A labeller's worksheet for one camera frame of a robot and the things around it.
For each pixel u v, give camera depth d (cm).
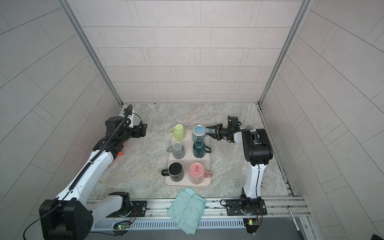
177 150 82
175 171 74
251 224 68
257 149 53
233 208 71
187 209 70
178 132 90
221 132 86
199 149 82
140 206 72
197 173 72
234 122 81
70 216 37
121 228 64
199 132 87
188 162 87
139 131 71
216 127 88
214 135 87
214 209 72
